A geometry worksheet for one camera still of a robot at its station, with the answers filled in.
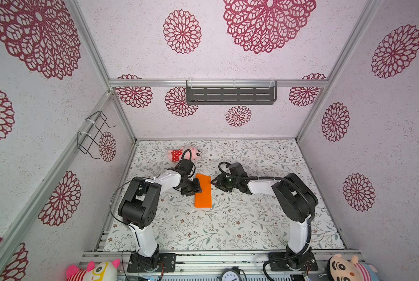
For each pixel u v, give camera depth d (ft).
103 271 2.17
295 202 1.71
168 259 2.44
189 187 2.73
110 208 1.55
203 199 3.03
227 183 2.82
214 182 3.01
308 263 2.38
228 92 3.11
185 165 2.62
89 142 2.45
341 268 2.15
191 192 2.81
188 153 2.93
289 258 2.10
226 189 2.90
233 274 2.25
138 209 1.61
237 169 2.60
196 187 2.80
